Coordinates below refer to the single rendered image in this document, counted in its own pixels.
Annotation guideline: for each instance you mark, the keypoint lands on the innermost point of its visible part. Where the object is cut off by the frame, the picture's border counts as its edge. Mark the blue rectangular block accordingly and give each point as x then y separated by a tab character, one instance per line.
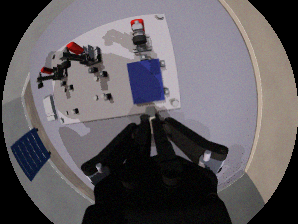
146	81

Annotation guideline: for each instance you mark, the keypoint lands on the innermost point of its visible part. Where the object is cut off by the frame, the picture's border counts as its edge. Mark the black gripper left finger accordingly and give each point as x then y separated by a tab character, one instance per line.
115	153

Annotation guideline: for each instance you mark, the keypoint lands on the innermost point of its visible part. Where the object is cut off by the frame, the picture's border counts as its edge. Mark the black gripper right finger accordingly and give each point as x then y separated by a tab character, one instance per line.
199	150

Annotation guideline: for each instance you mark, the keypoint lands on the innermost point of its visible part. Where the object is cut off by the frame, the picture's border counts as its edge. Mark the grey fixture plate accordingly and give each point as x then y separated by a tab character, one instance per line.
114	41

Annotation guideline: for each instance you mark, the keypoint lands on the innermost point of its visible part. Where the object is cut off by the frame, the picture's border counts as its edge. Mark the grey rectangular block with slot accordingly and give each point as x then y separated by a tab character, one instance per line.
50	108

